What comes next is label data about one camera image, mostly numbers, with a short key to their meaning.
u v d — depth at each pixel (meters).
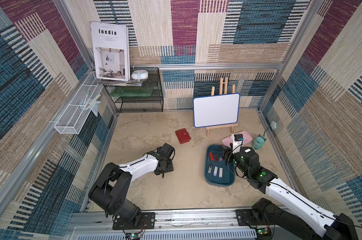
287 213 0.57
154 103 1.19
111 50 0.78
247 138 1.00
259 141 0.94
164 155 0.72
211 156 0.94
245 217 0.73
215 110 0.94
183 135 1.05
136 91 0.97
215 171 0.89
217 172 0.89
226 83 0.89
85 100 0.79
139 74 0.88
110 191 0.44
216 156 0.94
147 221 0.73
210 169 0.89
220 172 0.88
